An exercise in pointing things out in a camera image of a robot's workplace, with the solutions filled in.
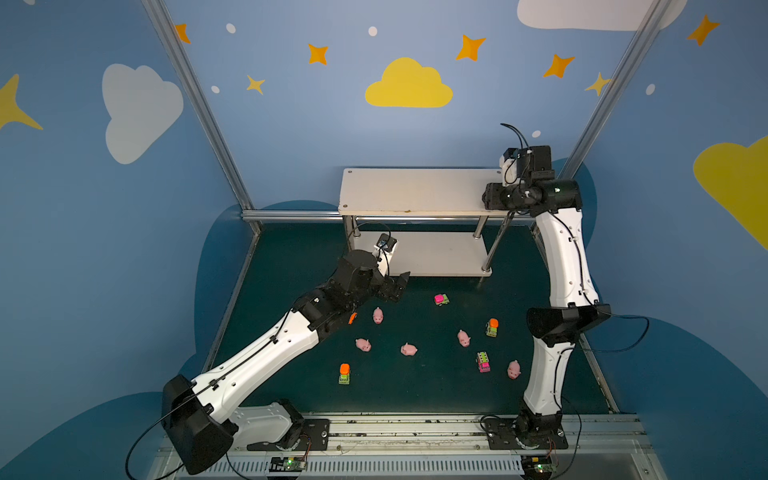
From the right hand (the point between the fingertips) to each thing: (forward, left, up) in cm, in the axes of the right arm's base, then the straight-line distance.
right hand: (497, 191), depth 80 cm
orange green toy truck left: (-40, +40, -34) cm, 66 cm away
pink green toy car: (-14, +11, -35) cm, 39 cm away
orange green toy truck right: (-23, -4, -34) cm, 42 cm away
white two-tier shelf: (0, +21, -1) cm, 21 cm away
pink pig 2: (-31, +36, -34) cm, 58 cm away
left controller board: (-61, +51, -35) cm, 87 cm away
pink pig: (-21, +32, -34) cm, 51 cm away
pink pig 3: (-31, +22, -35) cm, 52 cm away
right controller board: (-58, -9, -37) cm, 70 cm away
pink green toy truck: (-34, +1, -34) cm, 48 cm away
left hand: (-21, +27, -6) cm, 35 cm away
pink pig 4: (-27, +5, -35) cm, 45 cm away
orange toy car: (-21, +40, -36) cm, 58 cm away
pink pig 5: (-36, -8, -35) cm, 51 cm away
